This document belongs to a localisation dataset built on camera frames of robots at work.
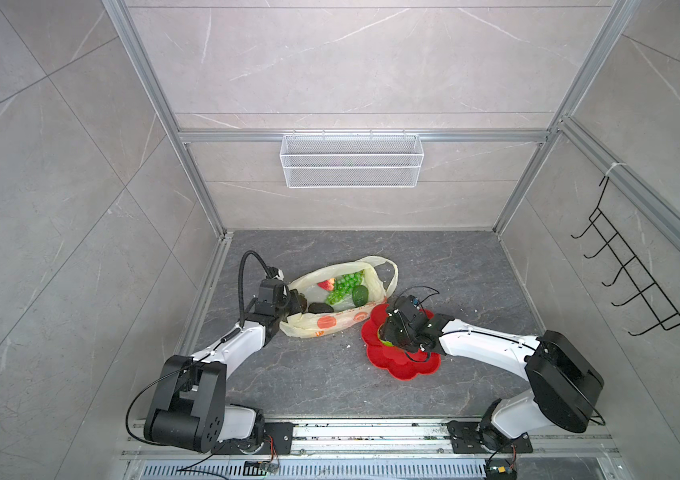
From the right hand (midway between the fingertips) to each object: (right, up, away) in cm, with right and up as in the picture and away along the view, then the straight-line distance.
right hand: (385, 332), depth 88 cm
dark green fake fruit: (-7, +10, +7) cm, 14 cm away
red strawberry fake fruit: (-18, +13, +11) cm, 25 cm away
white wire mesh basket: (-10, +56, +12) cm, 58 cm away
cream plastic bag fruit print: (-23, +3, -1) cm, 23 cm away
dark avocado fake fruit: (-20, +6, +6) cm, 22 cm away
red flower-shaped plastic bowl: (+3, -8, -3) cm, 9 cm away
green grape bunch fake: (-13, +13, +11) cm, 21 cm away
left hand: (-27, +13, +3) cm, 30 cm away
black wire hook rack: (+54, +11, -28) cm, 62 cm away
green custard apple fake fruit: (-1, -1, -8) cm, 8 cm away
